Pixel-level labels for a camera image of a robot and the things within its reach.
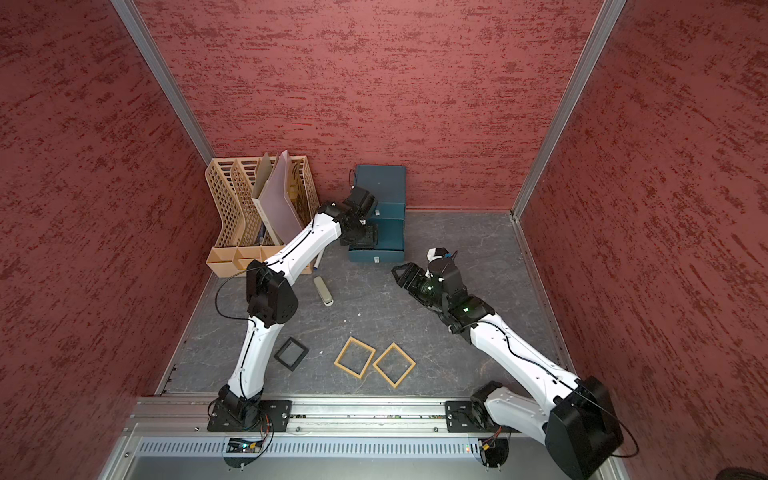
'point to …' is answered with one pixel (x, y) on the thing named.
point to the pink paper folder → (283, 218)
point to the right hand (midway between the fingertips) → (395, 281)
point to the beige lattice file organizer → (244, 231)
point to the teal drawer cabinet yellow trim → (388, 184)
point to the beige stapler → (323, 291)
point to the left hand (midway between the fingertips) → (364, 242)
